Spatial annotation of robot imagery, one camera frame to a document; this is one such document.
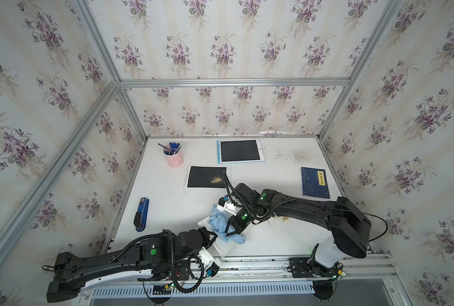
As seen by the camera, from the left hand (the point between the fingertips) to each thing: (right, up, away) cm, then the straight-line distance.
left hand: (218, 231), depth 72 cm
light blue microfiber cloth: (0, +4, +1) cm, 4 cm away
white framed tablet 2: (-7, +18, +29) cm, 34 cm away
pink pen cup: (-24, +26, +27) cm, 45 cm away
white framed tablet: (-5, +3, +1) cm, 6 cm away
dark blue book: (+50, +14, +27) cm, 58 cm away
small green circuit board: (-21, -22, -1) cm, 30 cm away
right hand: (+5, -2, +2) cm, 5 cm away
